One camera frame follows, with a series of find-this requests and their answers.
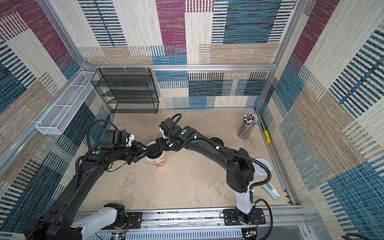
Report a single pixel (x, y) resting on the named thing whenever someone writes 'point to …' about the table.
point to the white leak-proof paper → (156, 159)
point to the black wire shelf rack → (128, 90)
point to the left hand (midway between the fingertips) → (150, 150)
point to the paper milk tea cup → (160, 163)
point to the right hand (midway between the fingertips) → (163, 148)
